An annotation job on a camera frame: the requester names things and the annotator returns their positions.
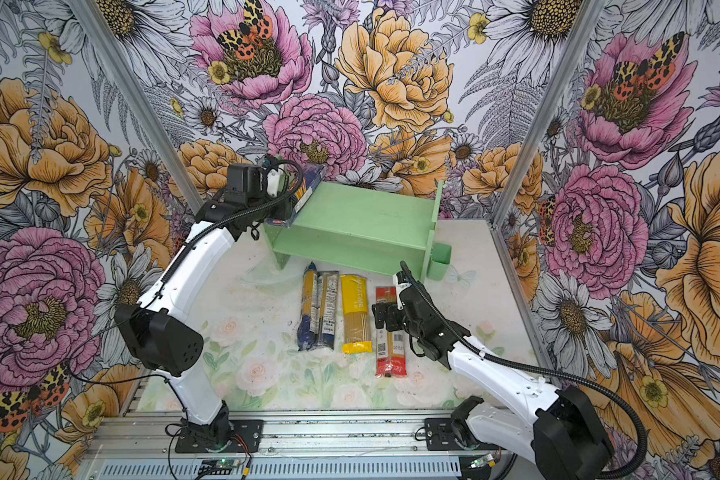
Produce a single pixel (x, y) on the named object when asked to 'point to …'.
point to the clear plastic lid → (268, 277)
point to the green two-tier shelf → (381, 225)
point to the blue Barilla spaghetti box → (311, 177)
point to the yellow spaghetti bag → (354, 299)
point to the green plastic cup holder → (439, 262)
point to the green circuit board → (222, 463)
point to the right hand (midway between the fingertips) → (388, 314)
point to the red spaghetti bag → (391, 355)
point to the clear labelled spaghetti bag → (329, 309)
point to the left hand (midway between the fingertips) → (285, 206)
